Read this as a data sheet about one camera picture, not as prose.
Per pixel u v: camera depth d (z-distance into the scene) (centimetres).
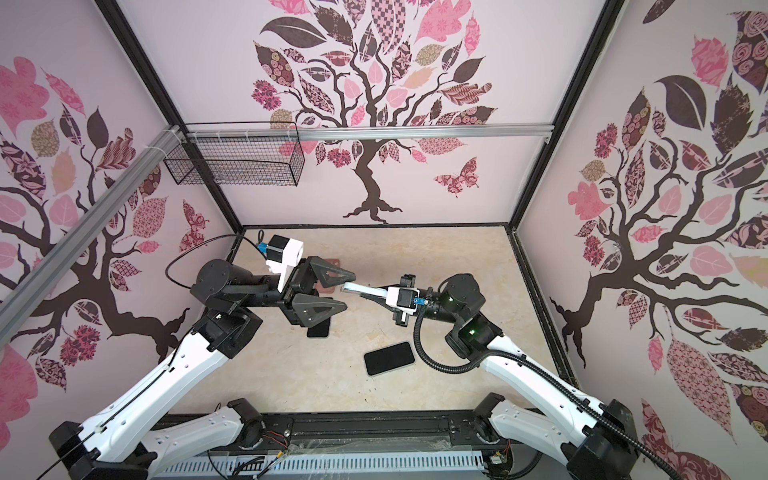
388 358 85
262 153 95
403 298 47
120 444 38
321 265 49
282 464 70
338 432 75
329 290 52
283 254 41
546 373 45
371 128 94
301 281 46
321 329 93
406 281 55
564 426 42
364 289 46
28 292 51
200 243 103
